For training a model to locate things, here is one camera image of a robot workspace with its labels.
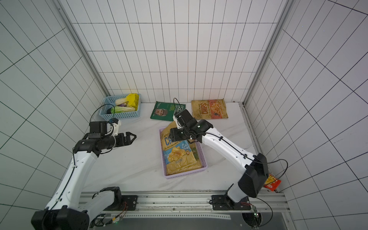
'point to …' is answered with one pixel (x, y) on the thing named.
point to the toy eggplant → (108, 111)
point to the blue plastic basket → (109, 101)
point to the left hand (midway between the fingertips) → (127, 140)
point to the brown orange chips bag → (209, 109)
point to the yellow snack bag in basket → (133, 100)
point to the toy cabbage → (122, 109)
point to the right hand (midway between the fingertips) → (168, 137)
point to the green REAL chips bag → (166, 111)
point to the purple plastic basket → (200, 152)
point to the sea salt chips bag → (179, 156)
